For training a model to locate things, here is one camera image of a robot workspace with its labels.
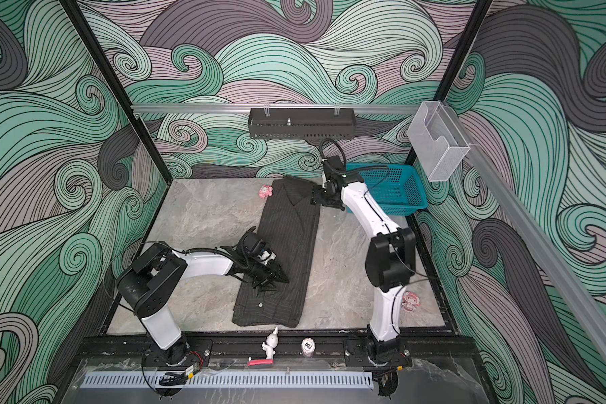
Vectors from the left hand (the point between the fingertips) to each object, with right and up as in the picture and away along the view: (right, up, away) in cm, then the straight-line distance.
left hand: (285, 283), depth 85 cm
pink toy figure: (-11, +33, +26) cm, 43 cm away
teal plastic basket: (+53, +34, +33) cm, 71 cm away
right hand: (+12, +29, +6) cm, 32 cm away
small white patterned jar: (+7, -13, -16) cm, 21 cm away
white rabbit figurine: (-3, -13, -12) cm, 18 cm away
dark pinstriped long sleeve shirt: (-1, +19, +16) cm, 25 cm away
